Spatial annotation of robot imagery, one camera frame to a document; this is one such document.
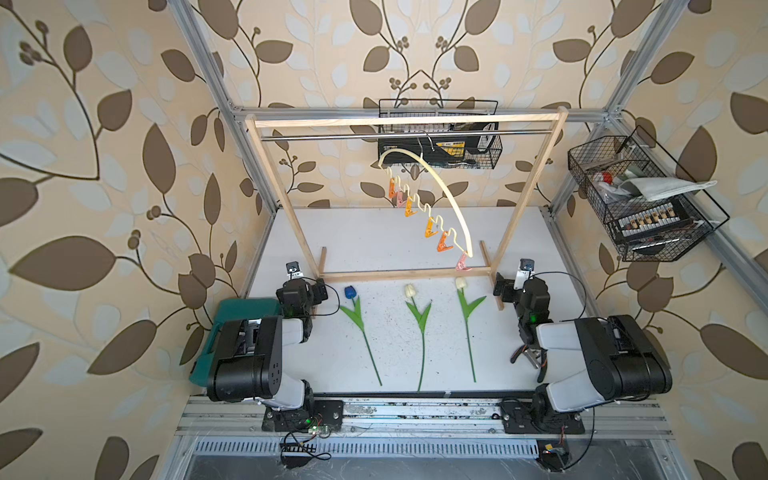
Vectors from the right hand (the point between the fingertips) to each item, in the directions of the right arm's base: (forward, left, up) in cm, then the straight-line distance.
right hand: (515, 275), depth 93 cm
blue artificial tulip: (-9, +51, -5) cm, 52 cm away
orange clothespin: (-7, +27, +26) cm, 38 cm away
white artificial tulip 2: (0, +16, -4) cm, 17 cm away
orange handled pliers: (-24, -1, -6) cm, 24 cm away
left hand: (+1, +67, 0) cm, 67 cm away
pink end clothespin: (-14, +23, +27) cm, 38 cm away
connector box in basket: (-4, -18, +28) cm, 34 cm away
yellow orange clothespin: (-3, +29, +26) cm, 39 cm away
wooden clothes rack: (+14, +66, -6) cm, 68 cm away
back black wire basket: (+26, +8, +25) cm, 37 cm away
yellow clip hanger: (+24, +26, +26) cm, 44 cm away
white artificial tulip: (-11, +30, -6) cm, 33 cm away
